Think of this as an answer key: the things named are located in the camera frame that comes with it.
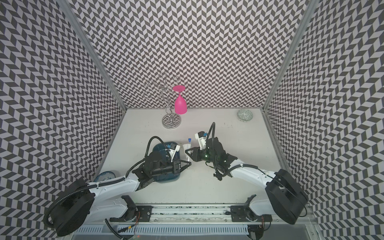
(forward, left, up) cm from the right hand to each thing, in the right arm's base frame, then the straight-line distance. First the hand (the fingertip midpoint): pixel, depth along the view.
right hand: (186, 154), depth 78 cm
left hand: (-5, -2, -2) cm, 6 cm away
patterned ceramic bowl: (+39, -41, -13) cm, 58 cm away
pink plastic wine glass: (+29, +4, +6) cm, 30 cm away
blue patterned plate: (-7, +45, -9) cm, 47 cm away
